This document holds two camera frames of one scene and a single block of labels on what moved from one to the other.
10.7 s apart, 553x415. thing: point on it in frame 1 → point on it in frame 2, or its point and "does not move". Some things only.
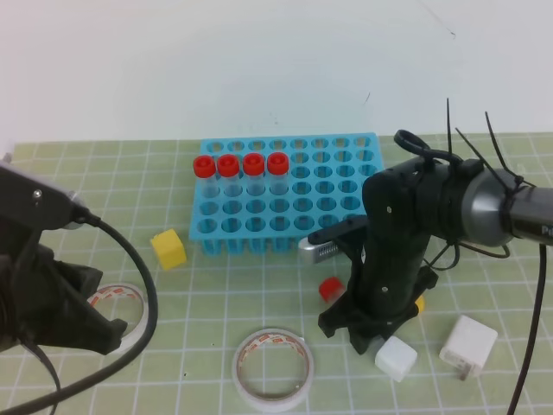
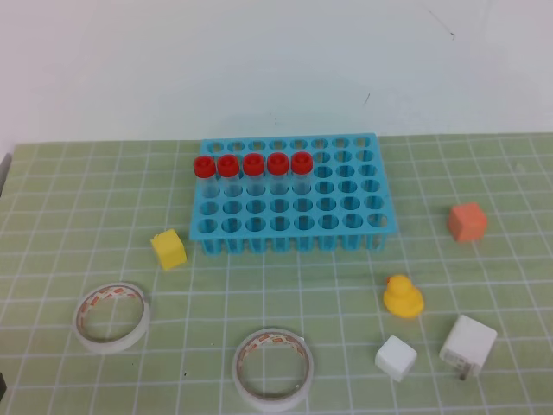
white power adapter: (467, 347) does not move
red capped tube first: (205, 168) does not move
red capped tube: (331, 289) → (301, 168)
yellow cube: (169, 249) does not move
